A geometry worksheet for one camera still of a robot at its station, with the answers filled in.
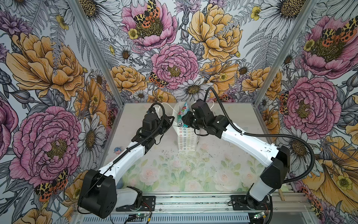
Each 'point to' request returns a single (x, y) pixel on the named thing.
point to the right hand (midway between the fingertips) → (182, 122)
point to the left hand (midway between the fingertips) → (175, 120)
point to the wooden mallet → (282, 197)
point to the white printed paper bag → (188, 136)
